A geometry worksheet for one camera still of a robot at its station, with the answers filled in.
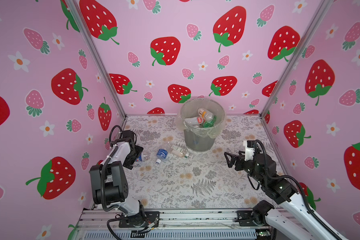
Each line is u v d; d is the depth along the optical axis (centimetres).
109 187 46
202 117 90
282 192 50
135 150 78
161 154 93
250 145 61
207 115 89
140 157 92
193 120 92
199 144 92
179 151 94
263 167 51
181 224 73
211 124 89
